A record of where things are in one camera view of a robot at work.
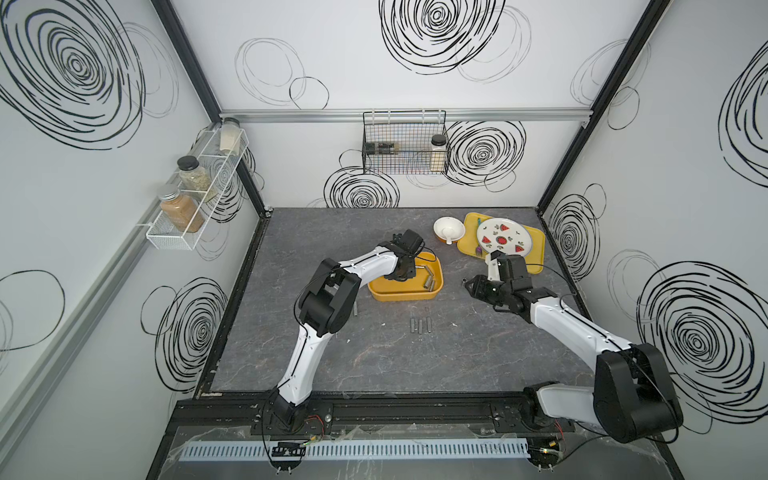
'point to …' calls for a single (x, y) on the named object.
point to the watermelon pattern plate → (506, 235)
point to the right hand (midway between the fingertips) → (469, 285)
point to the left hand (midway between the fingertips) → (404, 271)
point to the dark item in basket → (374, 148)
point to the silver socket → (355, 309)
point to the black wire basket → (405, 142)
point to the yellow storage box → (385, 290)
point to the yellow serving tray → (467, 241)
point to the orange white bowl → (449, 229)
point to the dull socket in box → (429, 283)
